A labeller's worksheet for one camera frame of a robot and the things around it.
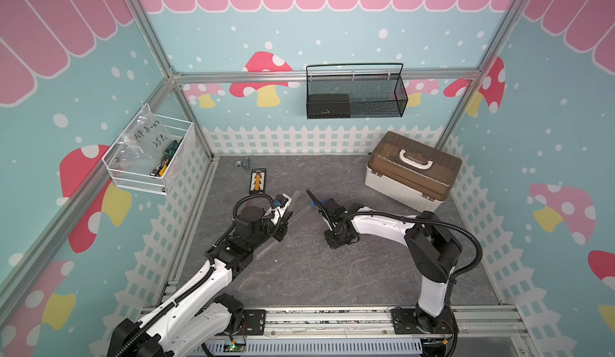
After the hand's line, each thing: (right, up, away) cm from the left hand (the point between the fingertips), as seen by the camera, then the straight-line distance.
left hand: (288, 214), depth 79 cm
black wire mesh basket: (+19, +47, +16) cm, 53 cm away
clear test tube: (+2, +6, -4) cm, 8 cm away
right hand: (+16, -12, +12) cm, 23 cm away
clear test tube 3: (-9, -14, +10) cm, 19 cm away
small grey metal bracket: (-25, +19, +37) cm, 48 cm away
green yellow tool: (-38, +14, -8) cm, 41 cm away
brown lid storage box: (+46, +14, +9) cm, 49 cm away
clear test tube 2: (+3, -2, +20) cm, 20 cm away
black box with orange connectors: (-17, +11, +30) cm, 36 cm away
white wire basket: (-38, +11, -14) cm, 42 cm away
